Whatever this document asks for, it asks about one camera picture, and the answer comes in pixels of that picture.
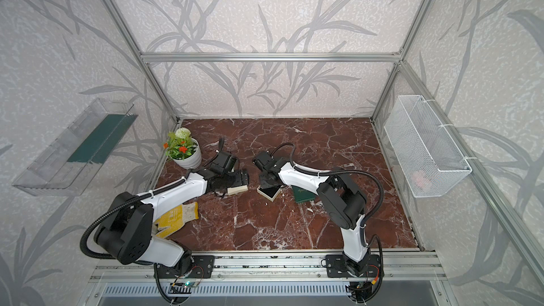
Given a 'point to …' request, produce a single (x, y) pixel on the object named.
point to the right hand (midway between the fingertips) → (266, 179)
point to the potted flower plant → (183, 149)
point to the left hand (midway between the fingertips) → (241, 178)
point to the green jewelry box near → (302, 195)
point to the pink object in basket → (421, 180)
